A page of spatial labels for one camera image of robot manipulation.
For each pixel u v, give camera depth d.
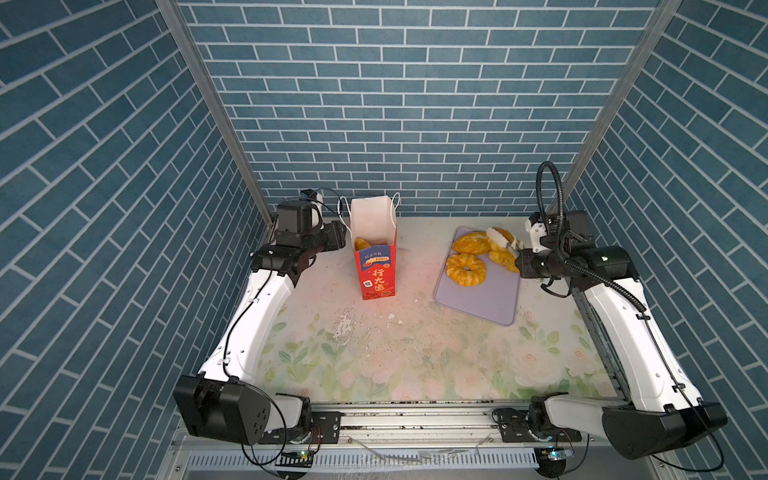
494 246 0.83
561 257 0.50
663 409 0.38
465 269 1.02
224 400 0.38
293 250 0.54
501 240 0.79
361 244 0.98
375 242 1.03
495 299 1.00
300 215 0.56
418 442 0.74
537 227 0.64
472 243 1.08
